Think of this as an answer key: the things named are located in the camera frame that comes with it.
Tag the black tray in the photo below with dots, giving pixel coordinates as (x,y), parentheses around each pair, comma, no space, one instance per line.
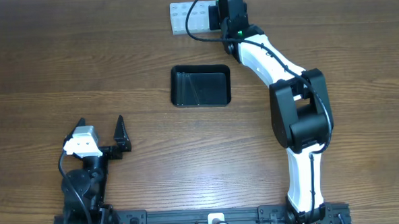
(215,87)

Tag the mounting rail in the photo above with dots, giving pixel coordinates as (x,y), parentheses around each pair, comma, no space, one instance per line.
(177,221)

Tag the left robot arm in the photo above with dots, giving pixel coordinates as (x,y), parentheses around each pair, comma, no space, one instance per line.
(81,184)

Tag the white test tube rack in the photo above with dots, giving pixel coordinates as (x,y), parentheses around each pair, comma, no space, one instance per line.
(197,24)

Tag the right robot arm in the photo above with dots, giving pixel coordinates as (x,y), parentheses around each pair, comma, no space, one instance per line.
(261,58)

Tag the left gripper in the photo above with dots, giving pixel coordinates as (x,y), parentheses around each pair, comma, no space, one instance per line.
(112,153)

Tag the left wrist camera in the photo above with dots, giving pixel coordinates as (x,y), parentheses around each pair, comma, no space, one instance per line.
(83,144)

